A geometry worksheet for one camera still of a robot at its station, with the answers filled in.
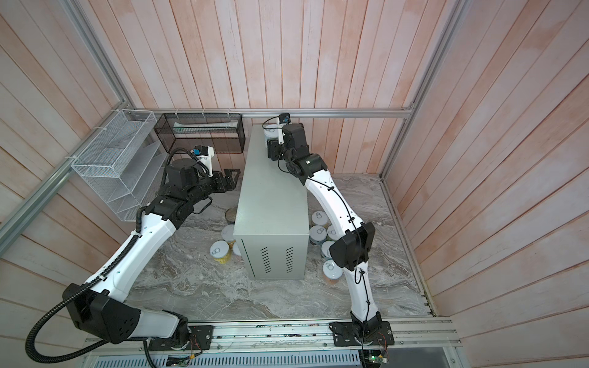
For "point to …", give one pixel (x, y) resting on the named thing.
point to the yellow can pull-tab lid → (219, 249)
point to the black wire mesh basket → (223, 131)
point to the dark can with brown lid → (231, 215)
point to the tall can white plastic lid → (227, 232)
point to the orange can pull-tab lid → (332, 271)
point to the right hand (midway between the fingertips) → (274, 140)
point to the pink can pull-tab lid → (236, 249)
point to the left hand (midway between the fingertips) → (231, 175)
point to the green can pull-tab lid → (333, 233)
